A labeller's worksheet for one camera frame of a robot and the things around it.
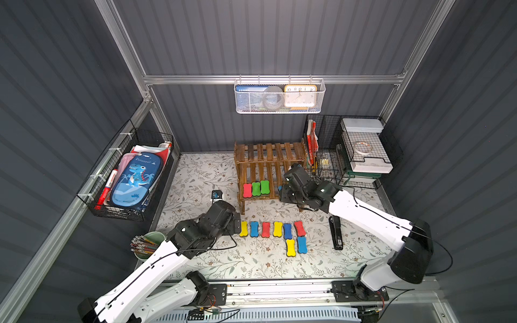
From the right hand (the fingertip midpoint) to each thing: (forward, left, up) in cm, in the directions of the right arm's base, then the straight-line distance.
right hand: (284, 191), depth 79 cm
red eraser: (+3, +15, -4) cm, 16 cm away
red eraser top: (-8, +7, -20) cm, 23 cm away
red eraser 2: (-8, -8, -19) cm, 22 cm away
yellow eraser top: (-8, +2, -19) cm, 21 cm away
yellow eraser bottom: (-16, -3, -19) cm, 26 cm away
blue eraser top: (-8, +13, -19) cm, 24 cm away
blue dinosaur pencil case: (-6, +50, +16) cm, 52 cm away
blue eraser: (-15, -8, -19) cm, 26 cm away
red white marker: (-10, +60, +13) cm, 62 cm away
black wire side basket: (+13, +61, +15) cm, 64 cm away
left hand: (-12, +21, 0) cm, 25 cm away
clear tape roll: (+25, -39, -1) cm, 47 cm away
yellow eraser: (-8, +17, -18) cm, 26 cm away
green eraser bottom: (+4, +12, -4) cm, 13 cm away
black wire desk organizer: (+33, -31, -21) cm, 50 cm away
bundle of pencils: (-21, +51, -2) cm, 55 cm away
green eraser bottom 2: (+5, +8, -4) cm, 11 cm away
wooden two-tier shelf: (+16, +10, -5) cm, 20 cm away
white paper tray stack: (+37, -43, +1) cm, 57 cm away
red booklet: (+43, -19, -11) cm, 49 cm away
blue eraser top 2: (-9, -2, -19) cm, 21 cm away
